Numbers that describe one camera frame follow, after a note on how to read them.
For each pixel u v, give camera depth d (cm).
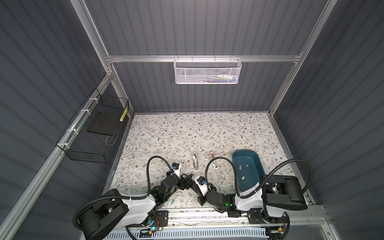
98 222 42
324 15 72
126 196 49
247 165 91
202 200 69
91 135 73
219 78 94
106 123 77
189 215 75
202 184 68
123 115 81
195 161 91
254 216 72
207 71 124
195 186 69
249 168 89
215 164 91
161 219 72
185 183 77
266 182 50
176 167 74
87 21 73
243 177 87
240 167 91
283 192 47
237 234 77
